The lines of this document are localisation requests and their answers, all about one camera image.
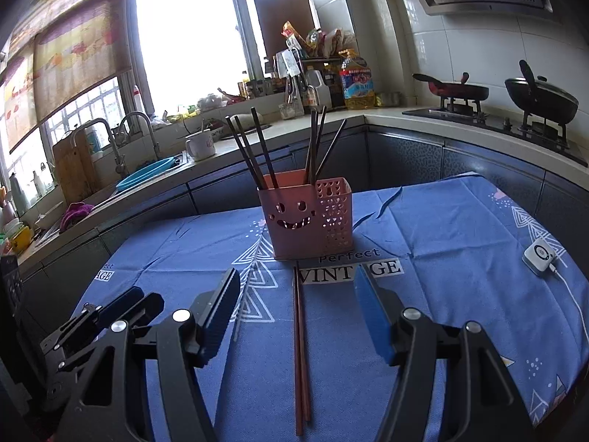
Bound row of seasoning bottles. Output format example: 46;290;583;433
237;71;288;98

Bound curved steel faucet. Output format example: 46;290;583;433
119;111;161;159

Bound black gas stove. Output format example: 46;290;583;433
402;101;589;166

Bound wooden cutting board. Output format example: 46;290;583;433
52;129;99;206

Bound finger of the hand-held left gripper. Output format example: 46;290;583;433
124;292;165;327
74;287;144;332

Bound tall steel faucet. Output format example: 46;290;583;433
69;118;127;178

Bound stainless steel sink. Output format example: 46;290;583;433
34;152;194;245

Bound white cable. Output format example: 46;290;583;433
550;264;589;346

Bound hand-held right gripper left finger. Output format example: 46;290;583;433
60;268;241;442

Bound white dough lump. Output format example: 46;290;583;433
230;111;265;132

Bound brown cardboard sheet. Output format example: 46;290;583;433
252;0;318;79

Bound white square device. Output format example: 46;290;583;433
522;239;557;273

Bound blue printed tablecloth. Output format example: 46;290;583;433
69;171;589;442

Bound magenta cloth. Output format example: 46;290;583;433
59;203;96;233

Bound white mug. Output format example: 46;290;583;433
185;130;217;162

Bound blue plastic basin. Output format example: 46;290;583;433
115;157;176;193

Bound bundle of wooden chopsticks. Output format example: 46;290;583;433
225;106;348;189

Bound black wok with lid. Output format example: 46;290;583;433
505;60;579;125

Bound pink plastic chopstick holder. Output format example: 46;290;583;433
257;171;354;261

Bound reddish brown chopstick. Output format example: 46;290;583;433
296;262;313;424

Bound yellow cooking oil bottle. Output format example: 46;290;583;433
339;50;374;110

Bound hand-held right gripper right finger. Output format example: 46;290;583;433
354;266;530;442

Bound yellow container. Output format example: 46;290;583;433
11;225;33;254

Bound white plastic jug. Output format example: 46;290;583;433
304;67;332;109

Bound pile of snack packets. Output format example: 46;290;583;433
282;21;357;58

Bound patterned window blind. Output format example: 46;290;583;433
0;0;134;152

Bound red frying pan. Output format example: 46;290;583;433
413;72;490;101

